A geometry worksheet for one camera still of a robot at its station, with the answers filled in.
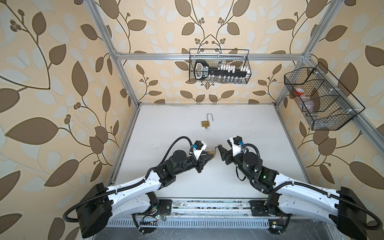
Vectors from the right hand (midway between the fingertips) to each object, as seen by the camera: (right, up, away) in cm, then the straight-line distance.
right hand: (224, 145), depth 74 cm
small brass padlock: (-6, -3, -3) cm, 8 cm away
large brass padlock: (-7, +10, +35) cm, 37 cm away
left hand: (-6, -4, -3) cm, 8 cm away
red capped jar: (+42, +28, +6) cm, 51 cm away
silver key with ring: (-7, +7, +31) cm, 32 cm away
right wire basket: (+50, +21, -1) cm, 54 cm away
